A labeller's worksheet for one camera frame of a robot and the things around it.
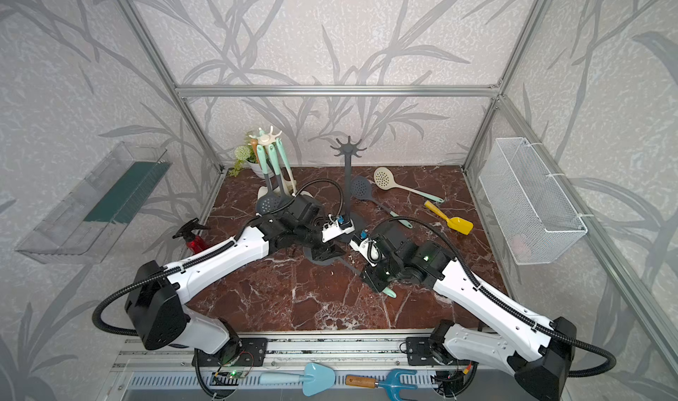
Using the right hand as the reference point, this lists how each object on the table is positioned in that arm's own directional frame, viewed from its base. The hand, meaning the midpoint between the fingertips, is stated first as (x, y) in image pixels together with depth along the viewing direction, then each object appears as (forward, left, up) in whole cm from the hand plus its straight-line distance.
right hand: (361, 274), depth 71 cm
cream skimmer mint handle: (+49, -11, -16) cm, 53 cm away
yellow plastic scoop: (+27, -37, -17) cm, 49 cm away
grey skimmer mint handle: (+25, +30, 0) cm, 40 cm away
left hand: (+9, +6, -1) cm, 11 cm away
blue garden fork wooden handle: (-23, -7, -16) cm, 29 cm away
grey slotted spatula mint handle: (-6, -7, +4) cm, 10 cm away
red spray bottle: (+14, +55, -8) cm, 58 cm away
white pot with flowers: (+51, +46, -1) cm, 69 cm away
